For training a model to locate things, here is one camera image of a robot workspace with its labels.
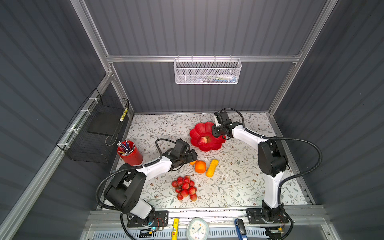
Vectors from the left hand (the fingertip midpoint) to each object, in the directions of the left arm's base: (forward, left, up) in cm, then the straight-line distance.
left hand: (193, 156), depth 90 cm
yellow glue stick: (-36, +10, -3) cm, 37 cm away
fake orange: (-7, -4, 0) cm, 8 cm away
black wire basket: (+3, +50, +23) cm, 55 cm away
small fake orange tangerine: (-4, 0, 0) cm, 4 cm away
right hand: (+17, -16, +4) cm, 24 cm away
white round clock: (-36, -1, -3) cm, 37 cm away
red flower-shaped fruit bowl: (+17, -7, -2) cm, 18 cm away
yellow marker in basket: (+15, +37, +23) cm, 46 cm away
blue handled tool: (-37, -20, -1) cm, 43 cm away
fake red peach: (+12, -7, -1) cm, 14 cm away
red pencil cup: (0, +36, +10) cm, 38 cm away
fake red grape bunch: (-19, +5, +2) cm, 20 cm away
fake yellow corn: (-9, -10, -2) cm, 14 cm away
